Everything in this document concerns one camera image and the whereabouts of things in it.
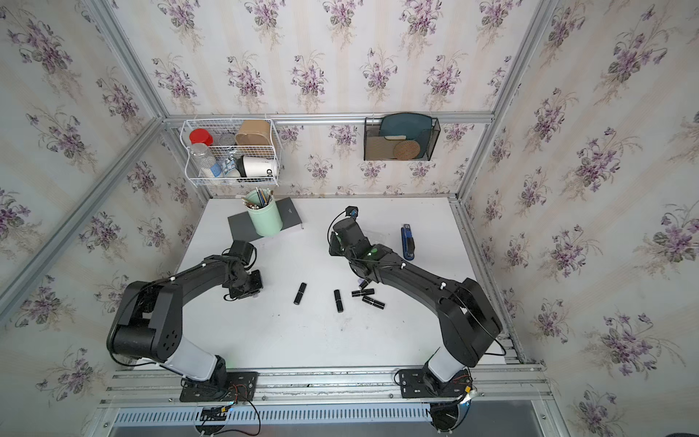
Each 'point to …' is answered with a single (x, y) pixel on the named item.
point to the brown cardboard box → (254, 132)
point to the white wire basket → (231, 152)
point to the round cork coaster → (407, 149)
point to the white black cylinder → (258, 167)
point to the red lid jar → (200, 136)
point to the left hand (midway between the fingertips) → (261, 291)
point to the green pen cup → (265, 216)
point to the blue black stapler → (409, 245)
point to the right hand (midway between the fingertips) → (339, 236)
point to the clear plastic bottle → (203, 158)
